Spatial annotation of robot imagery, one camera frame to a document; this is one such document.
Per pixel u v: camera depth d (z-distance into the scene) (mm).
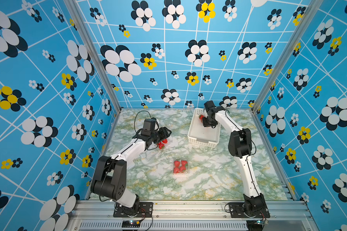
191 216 725
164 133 791
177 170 845
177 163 887
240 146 651
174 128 1083
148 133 699
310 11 693
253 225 701
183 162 889
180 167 871
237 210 735
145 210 735
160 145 959
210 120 912
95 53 858
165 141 990
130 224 722
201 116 1113
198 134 1056
